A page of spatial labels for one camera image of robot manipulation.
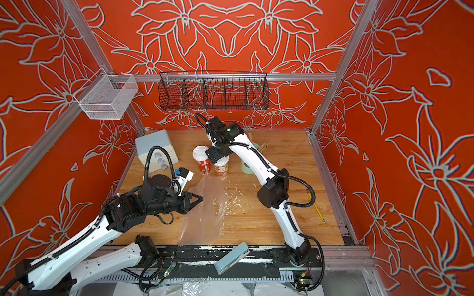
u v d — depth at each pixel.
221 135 0.59
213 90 0.99
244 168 0.95
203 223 0.76
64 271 0.41
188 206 0.57
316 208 0.85
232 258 0.68
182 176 0.59
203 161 0.88
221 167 0.86
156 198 0.50
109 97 0.93
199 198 0.65
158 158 0.93
